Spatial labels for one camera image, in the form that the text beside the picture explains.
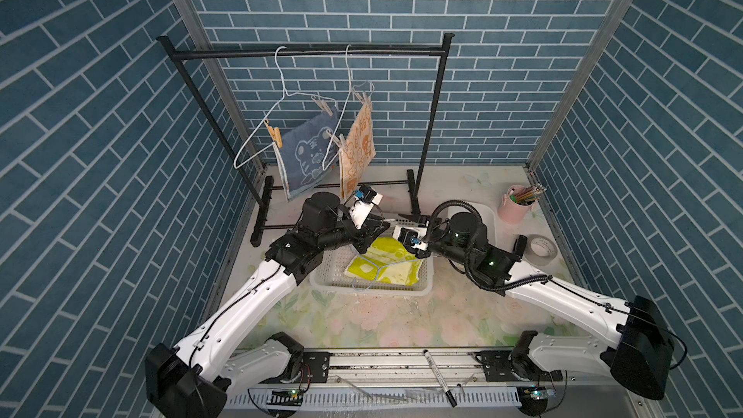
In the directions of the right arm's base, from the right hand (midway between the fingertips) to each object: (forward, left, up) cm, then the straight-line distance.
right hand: (404, 220), depth 72 cm
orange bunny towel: (+24, +14, +2) cm, 28 cm away
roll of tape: (+7, -42, -25) cm, 49 cm away
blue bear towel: (+22, +30, +2) cm, 37 cm away
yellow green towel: (+1, +4, -24) cm, 24 cm away
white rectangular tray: (+21, -29, -22) cm, 42 cm away
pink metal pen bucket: (+22, -38, -22) cm, 49 cm away
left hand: (-2, +3, +1) cm, 4 cm away
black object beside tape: (+9, -39, -24) cm, 46 cm away
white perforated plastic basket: (-4, +22, -25) cm, 34 cm away
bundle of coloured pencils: (+22, -40, -12) cm, 48 cm away
